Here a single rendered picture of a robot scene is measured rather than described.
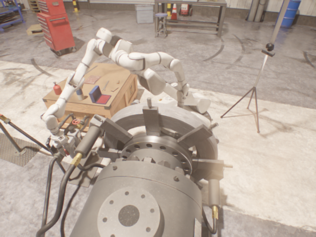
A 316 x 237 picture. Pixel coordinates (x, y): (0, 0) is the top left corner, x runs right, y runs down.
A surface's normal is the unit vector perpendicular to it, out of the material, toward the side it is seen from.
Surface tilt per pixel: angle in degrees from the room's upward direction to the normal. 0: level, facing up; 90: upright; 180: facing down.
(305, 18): 90
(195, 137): 90
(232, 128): 0
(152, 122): 90
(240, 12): 90
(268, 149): 0
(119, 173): 22
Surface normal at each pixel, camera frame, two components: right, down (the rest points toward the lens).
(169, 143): 0.34, -0.67
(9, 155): 0.00, -0.76
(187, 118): 0.23, -0.19
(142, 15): 0.22, 0.64
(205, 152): -0.19, 0.64
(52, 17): 0.68, 0.48
